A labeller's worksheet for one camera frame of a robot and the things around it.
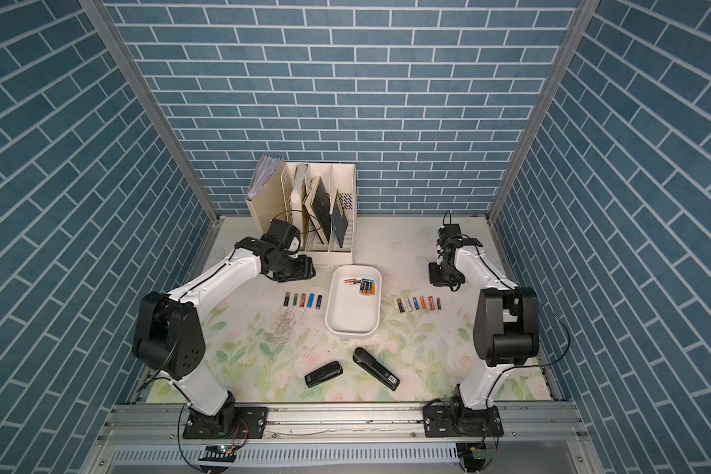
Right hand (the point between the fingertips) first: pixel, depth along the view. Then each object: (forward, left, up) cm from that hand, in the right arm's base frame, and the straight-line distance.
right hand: (443, 281), depth 94 cm
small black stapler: (-30, +34, -3) cm, 45 cm away
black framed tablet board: (+19, +43, +12) cm, 48 cm away
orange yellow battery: (-1, +22, -6) cm, 23 cm away
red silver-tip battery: (+1, +31, -5) cm, 31 cm away
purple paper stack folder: (+23, +59, +24) cm, 68 cm away
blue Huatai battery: (+1, +25, -5) cm, 25 cm away
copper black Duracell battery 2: (-5, +13, -6) cm, 16 cm away
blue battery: (-6, +8, -7) cm, 12 cm away
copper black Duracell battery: (-7, +51, -6) cm, 52 cm away
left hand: (-4, +40, +6) cm, 41 cm away
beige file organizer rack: (+20, +55, +14) cm, 60 cm away
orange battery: (-4, +6, -7) cm, 10 cm away
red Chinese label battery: (-7, +45, -6) cm, 46 cm away
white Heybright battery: (-7, +10, -6) cm, 14 cm away
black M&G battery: (-4, 0, -7) cm, 8 cm away
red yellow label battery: (-5, +3, -7) cm, 9 cm away
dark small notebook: (+23, +37, +2) cm, 44 cm away
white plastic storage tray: (-7, +29, -7) cm, 30 cm away
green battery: (-8, +48, -6) cm, 49 cm away
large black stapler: (-27, +20, -3) cm, 34 cm away
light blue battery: (-7, +43, -6) cm, 44 cm away
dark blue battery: (-7, +40, -6) cm, 41 cm away
